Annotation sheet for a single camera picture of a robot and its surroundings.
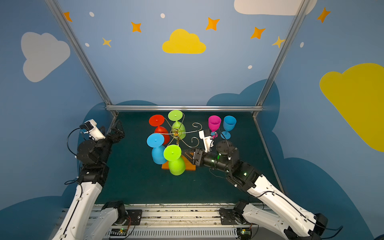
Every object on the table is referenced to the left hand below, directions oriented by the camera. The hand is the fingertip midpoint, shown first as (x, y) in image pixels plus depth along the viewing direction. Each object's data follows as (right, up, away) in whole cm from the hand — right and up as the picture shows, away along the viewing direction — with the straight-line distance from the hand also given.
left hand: (110, 123), depth 69 cm
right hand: (+36, -12, -9) cm, 39 cm away
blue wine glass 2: (+63, +1, +28) cm, 69 cm away
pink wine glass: (+53, +1, +29) cm, 61 cm away
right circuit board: (+65, -55, +4) cm, 86 cm away
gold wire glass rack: (+31, -5, +1) cm, 32 cm away
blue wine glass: (+22, -8, -4) cm, 24 cm away
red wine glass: (+22, +1, +3) cm, 22 cm away
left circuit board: (+2, -54, +4) cm, 54 cm away
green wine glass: (+30, +4, +6) cm, 31 cm away
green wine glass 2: (+31, -18, -3) cm, 36 cm away
